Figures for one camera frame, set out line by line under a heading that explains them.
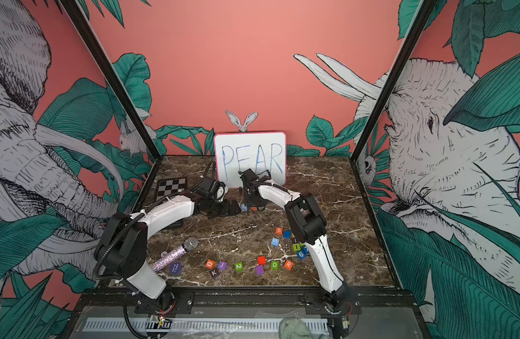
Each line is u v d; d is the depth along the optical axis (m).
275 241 0.88
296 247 0.86
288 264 0.82
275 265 0.82
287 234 0.93
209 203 0.77
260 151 1.01
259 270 0.82
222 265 0.82
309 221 0.59
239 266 0.82
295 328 0.69
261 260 0.84
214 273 0.80
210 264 0.82
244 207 0.97
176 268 0.82
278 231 0.91
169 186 1.04
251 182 0.78
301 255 0.85
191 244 0.84
